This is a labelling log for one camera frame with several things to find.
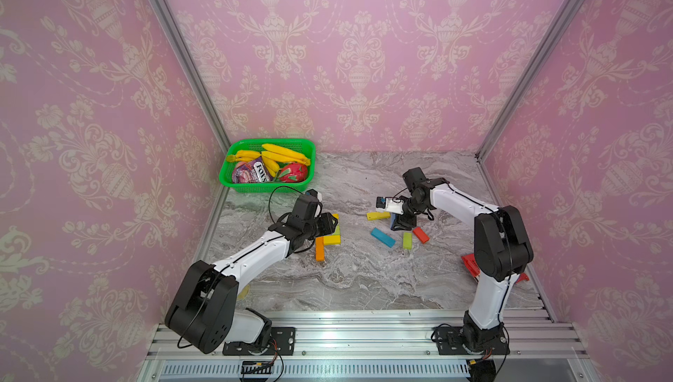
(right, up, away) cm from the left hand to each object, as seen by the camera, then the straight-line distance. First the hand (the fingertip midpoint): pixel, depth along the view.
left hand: (336, 223), depth 87 cm
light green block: (0, -4, +8) cm, 9 cm away
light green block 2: (+25, -7, +6) cm, 27 cm away
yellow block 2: (+15, +1, +11) cm, 19 cm away
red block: (+30, -6, +8) cm, 32 cm away
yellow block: (-2, -8, +8) cm, 11 cm away
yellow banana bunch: (-28, +24, +22) cm, 43 cm away
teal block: (+17, -7, +8) cm, 20 cm away
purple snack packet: (-35, +18, +19) cm, 43 cm away
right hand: (+20, 0, +8) cm, 21 cm away
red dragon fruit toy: (-18, +17, +17) cm, 30 cm away
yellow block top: (-1, +1, +14) cm, 15 cm away
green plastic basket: (-15, +29, +29) cm, 43 cm away
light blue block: (+19, +2, +1) cm, 19 cm away
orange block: (-6, -11, +5) cm, 13 cm away
